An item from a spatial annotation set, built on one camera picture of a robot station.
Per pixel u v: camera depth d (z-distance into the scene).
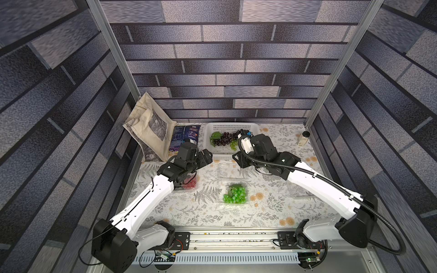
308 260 0.70
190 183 0.85
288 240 0.73
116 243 0.38
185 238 0.74
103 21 0.73
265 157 0.54
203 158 0.69
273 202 0.85
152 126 0.93
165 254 0.71
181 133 1.08
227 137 1.07
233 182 0.92
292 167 0.49
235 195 0.82
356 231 0.44
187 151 0.58
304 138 1.03
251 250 0.74
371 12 0.71
